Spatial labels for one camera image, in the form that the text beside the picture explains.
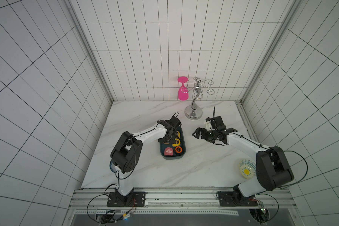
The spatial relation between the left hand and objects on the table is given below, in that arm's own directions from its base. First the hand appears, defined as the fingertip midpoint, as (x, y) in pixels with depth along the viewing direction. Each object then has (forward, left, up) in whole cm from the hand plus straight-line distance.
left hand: (165, 142), depth 91 cm
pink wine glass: (+34, -12, +15) cm, 39 cm away
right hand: (+3, -19, +4) cm, 19 cm away
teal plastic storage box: (+6, -10, -2) cm, 12 cm away
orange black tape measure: (-5, -9, 0) cm, 10 cm away
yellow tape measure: (0, -8, -1) cm, 8 cm away
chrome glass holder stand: (+28, -22, -2) cm, 36 cm away
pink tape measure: (-6, -2, -1) cm, 6 cm away
